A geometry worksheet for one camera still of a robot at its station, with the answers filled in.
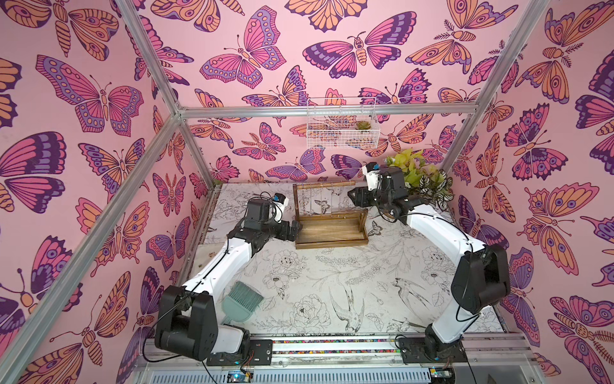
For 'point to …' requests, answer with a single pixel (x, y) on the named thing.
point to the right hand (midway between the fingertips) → (358, 189)
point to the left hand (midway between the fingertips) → (293, 221)
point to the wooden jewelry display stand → (325, 215)
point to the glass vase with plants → (423, 178)
